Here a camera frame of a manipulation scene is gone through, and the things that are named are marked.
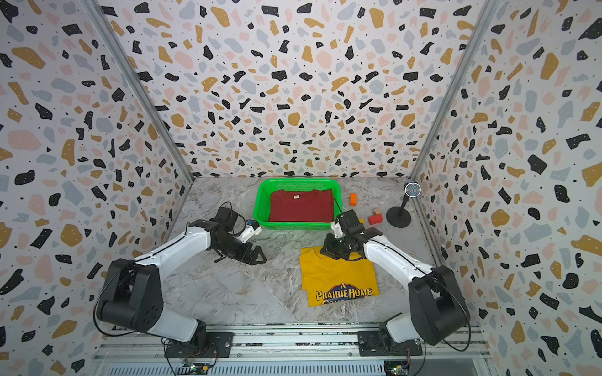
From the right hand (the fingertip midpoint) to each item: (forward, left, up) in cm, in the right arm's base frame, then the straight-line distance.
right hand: (319, 251), depth 84 cm
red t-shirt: (+25, +8, -5) cm, 27 cm away
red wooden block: (+22, -24, -10) cm, 34 cm away
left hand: (-1, +22, -2) cm, 22 cm away
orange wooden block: (+33, -15, -9) cm, 38 cm away
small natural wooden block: (+25, -26, -8) cm, 37 cm away
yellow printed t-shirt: (-7, -3, -10) cm, 12 cm away
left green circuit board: (-35, +35, -10) cm, 50 cm away
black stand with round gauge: (+23, -36, -10) cm, 44 cm away
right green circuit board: (-33, -24, -12) cm, 42 cm away
